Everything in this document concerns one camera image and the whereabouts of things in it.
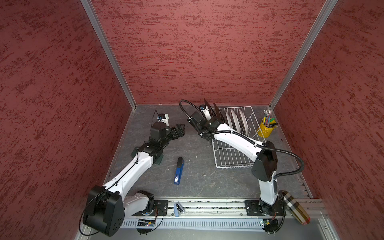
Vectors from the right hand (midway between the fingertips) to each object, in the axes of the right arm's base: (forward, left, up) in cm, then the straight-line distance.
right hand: (212, 122), depth 84 cm
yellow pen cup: (+3, -36, -14) cm, 39 cm away
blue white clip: (-40, +20, -19) cm, 48 cm away
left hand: (-3, +19, -1) cm, 19 cm away
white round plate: (+7, -12, -7) cm, 16 cm away
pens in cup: (+8, -38, -10) cm, 40 cm away
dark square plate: (+9, -5, -3) cm, 11 cm away
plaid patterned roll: (-41, -39, -19) cm, 59 cm away
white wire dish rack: (-12, -9, -19) cm, 24 cm away
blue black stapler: (-21, +20, -17) cm, 34 cm away
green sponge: (-13, +33, -19) cm, 40 cm away
